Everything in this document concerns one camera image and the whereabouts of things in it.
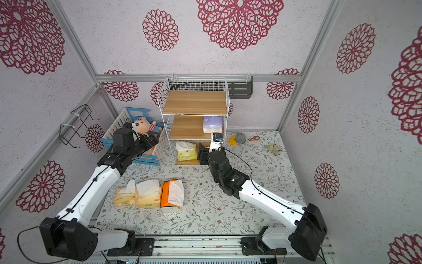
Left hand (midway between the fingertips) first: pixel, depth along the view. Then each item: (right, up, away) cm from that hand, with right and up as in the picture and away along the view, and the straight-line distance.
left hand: (154, 138), depth 79 cm
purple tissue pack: (+28, +7, +3) cm, 29 cm away
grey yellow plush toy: (+47, +1, +30) cm, 56 cm away
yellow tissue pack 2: (-5, -29, +6) cm, 30 cm away
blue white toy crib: (-28, +16, +30) cm, 44 cm away
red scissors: (+58, +2, +38) cm, 70 cm away
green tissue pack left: (+12, -7, +21) cm, 25 cm away
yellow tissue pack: (-16, -28, +4) cm, 33 cm away
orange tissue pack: (+7, -28, +4) cm, 29 cm away
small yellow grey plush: (+70, -6, +26) cm, 75 cm away
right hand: (+27, -3, -5) cm, 27 cm away
